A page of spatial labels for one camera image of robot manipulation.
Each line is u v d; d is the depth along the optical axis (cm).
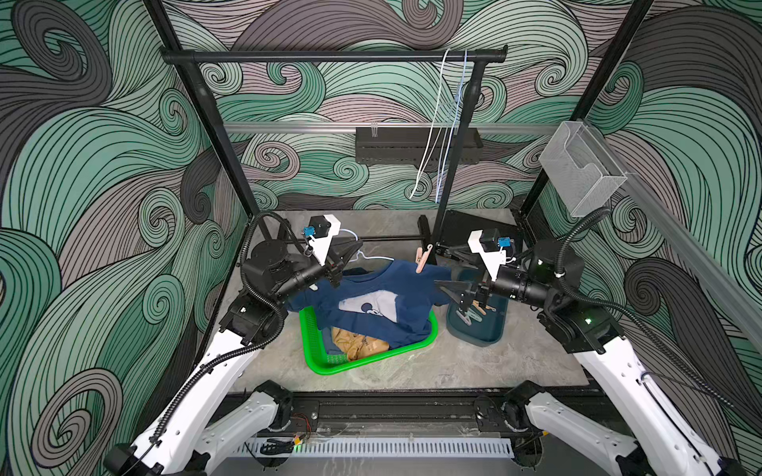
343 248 56
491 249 48
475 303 92
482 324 89
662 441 37
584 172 78
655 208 66
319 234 49
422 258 65
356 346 80
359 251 61
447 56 54
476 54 55
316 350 85
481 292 50
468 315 90
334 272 52
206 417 41
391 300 78
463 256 60
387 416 74
